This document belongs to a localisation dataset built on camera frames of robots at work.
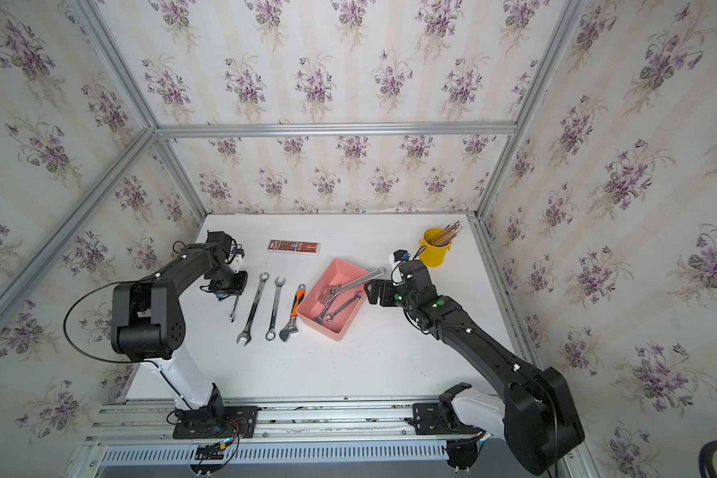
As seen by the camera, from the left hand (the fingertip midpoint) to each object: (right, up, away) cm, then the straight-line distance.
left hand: (241, 291), depth 94 cm
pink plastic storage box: (+32, -6, -1) cm, 33 cm away
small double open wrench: (+38, -2, +2) cm, 38 cm away
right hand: (+44, +3, -11) cm, 46 cm away
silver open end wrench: (+26, -8, -4) cm, 27 cm away
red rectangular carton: (+18, +14, +14) cm, 26 cm away
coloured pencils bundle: (+67, +17, +4) cm, 69 cm away
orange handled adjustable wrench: (+17, -10, -4) cm, 20 cm away
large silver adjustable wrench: (+31, 0, 0) cm, 31 cm away
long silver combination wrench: (+5, +4, +8) cm, 10 cm away
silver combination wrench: (+11, -12, -5) cm, 17 cm away
